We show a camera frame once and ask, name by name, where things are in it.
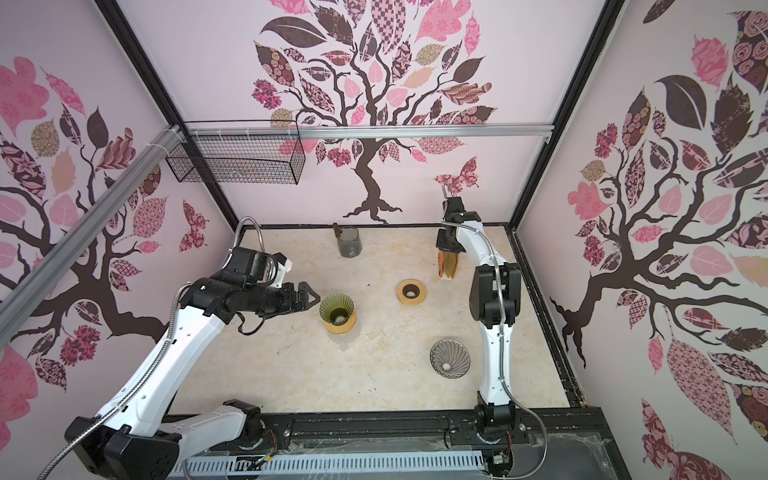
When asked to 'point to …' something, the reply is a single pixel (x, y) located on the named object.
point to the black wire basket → (253, 160)
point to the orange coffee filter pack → (447, 263)
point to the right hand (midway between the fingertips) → (451, 242)
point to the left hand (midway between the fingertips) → (304, 307)
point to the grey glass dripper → (450, 358)
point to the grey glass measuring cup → (349, 240)
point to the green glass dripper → (336, 308)
